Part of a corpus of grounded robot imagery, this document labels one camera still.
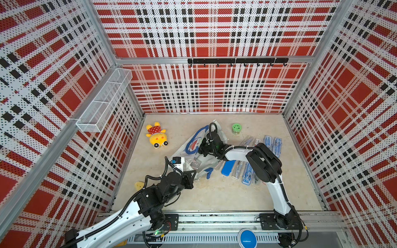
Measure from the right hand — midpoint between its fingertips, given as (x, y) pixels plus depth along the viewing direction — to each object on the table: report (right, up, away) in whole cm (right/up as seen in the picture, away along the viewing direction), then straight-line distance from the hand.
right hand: (192, 144), depth 94 cm
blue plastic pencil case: (+21, -14, -1) cm, 26 cm away
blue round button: (+27, -40, -25) cm, 55 cm away
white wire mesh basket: (-58, +17, -3) cm, 61 cm away
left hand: (+5, -12, -20) cm, 23 cm away
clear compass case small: (+28, -15, -3) cm, 31 cm away
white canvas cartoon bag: (-2, -2, -8) cm, 8 cm away
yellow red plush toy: (-23, +4, +4) cm, 24 cm away
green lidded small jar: (+30, +10, +14) cm, 34 cm away
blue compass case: (+51, +1, +10) cm, 52 cm away
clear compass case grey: (+37, +1, +11) cm, 39 cm away
